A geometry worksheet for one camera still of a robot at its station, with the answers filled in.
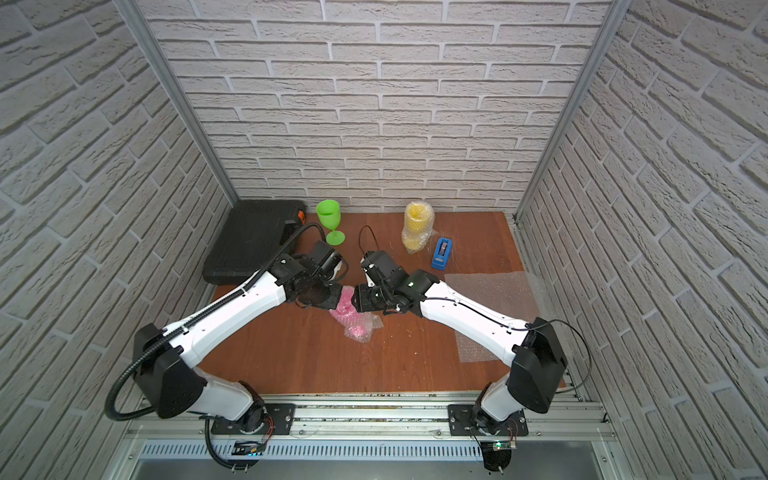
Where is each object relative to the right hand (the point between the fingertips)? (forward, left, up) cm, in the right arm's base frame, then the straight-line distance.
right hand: (363, 298), depth 77 cm
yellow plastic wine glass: (+30, -18, -2) cm, 35 cm away
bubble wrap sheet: (0, -2, -16) cm, 16 cm away
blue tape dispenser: (+24, -27, -13) cm, 38 cm away
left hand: (+2, +6, -2) cm, 7 cm away
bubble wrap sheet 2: (+9, -46, -18) cm, 50 cm away
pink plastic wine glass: (-2, +5, -2) cm, 6 cm away
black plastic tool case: (+38, +44, -14) cm, 60 cm away
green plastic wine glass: (+36, +12, -2) cm, 38 cm away
